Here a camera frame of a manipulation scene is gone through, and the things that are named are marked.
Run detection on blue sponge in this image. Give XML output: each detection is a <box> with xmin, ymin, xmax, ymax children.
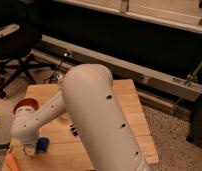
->
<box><xmin>36</xmin><ymin>137</ymin><xmax>49</xmax><ymax>153</ymax></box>

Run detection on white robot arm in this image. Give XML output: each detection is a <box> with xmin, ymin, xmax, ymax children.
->
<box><xmin>11</xmin><ymin>64</ymin><xmax>151</xmax><ymax>171</ymax></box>

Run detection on orange carrot toy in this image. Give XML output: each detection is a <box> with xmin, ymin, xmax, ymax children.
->
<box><xmin>6</xmin><ymin>153</ymin><xmax>21</xmax><ymax>171</ymax></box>

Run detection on wooden table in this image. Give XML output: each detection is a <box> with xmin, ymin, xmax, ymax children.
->
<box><xmin>11</xmin><ymin>79</ymin><xmax>159</xmax><ymax>171</ymax></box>

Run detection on orange bowl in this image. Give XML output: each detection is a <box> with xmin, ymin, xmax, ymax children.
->
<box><xmin>13</xmin><ymin>98</ymin><xmax>39</xmax><ymax>112</ymax></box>

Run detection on black white striped eraser block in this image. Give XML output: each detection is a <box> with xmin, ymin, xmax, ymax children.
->
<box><xmin>70</xmin><ymin>124</ymin><xmax>78</xmax><ymax>136</ymax></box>

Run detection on black office chair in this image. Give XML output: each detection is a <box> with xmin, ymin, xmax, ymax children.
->
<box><xmin>0</xmin><ymin>0</ymin><xmax>55</xmax><ymax>98</ymax></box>

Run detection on black cable on floor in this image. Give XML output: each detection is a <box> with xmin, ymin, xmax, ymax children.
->
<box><xmin>43</xmin><ymin>49</ymin><xmax>71</xmax><ymax>84</ymax></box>

